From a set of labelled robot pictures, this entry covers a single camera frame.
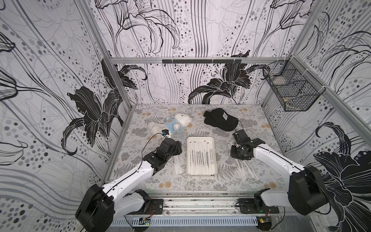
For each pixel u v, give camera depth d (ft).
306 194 1.32
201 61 2.97
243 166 2.82
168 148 2.01
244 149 2.04
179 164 2.89
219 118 3.45
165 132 2.38
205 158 2.91
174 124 3.16
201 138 3.31
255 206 2.26
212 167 2.83
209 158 2.90
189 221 2.51
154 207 2.40
